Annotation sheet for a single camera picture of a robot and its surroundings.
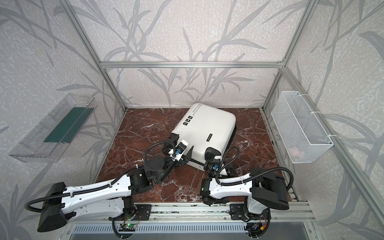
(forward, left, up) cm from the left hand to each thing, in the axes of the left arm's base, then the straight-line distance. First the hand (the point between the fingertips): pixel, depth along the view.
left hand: (187, 137), depth 67 cm
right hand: (-3, -20, -13) cm, 24 cm away
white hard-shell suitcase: (+15, -8, -12) cm, 21 cm away
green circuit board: (-33, +29, -31) cm, 54 cm away
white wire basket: (-2, -49, +6) cm, 49 cm away
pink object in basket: (-3, -53, -8) cm, 53 cm away
